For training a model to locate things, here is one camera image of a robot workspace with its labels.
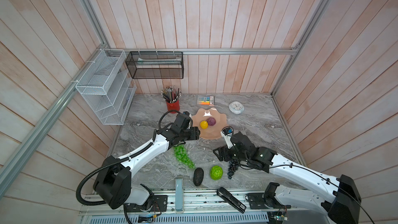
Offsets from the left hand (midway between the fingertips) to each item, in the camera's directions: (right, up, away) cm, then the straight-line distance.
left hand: (195, 136), depth 83 cm
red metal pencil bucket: (-14, +17, +21) cm, 30 cm away
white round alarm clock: (+29, +16, +25) cm, 42 cm away
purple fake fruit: (+11, +7, +15) cm, 20 cm away
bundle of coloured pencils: (-16, +24, +17) cm, 34 cm away
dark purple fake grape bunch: (+21, -17, -1) cm, 27 cm away
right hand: (+12, -7, -5) cm, 14 cm away
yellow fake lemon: (+6, +5, +15) cm, 17 cm away
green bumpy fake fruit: (+11, -18, -6) cm, 21 cm away
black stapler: (+17, -29, -11) cm, 35 cm away
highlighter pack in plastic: (+8, +21, +31) cm, 39 cm away
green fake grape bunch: (-8, -12, +3) cm, 14 cm away
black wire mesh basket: (-27, +45, +21) cm, 57 cm away
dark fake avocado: (+1, -20, -5) cm, 21 cm away
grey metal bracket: (-7, -26, -12) cm, 29 cm away
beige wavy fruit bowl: (+10, 0, +14) cm, 18 cm away
